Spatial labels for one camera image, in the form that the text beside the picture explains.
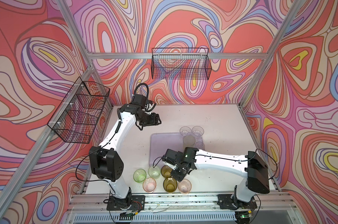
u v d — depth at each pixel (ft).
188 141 3.02
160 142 3.14
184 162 1.78
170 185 2.59
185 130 3.20
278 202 2.47
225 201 2.41
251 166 1.61
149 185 2.58
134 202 2.40
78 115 2.57
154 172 2.76
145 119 2.31
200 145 3.05
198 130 3.22
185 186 2.57
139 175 2.70
